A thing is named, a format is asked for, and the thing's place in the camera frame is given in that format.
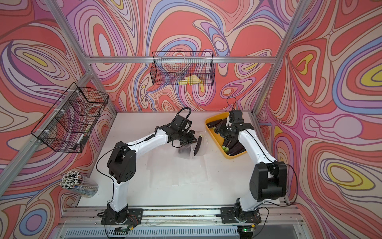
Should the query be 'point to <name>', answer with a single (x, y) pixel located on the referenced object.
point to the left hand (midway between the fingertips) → (200, 141)
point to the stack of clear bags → (172, 171)
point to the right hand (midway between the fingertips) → (218, 135)
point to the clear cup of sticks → (76, 181)
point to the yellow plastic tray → (218, 139)
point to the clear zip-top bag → (187, 151)
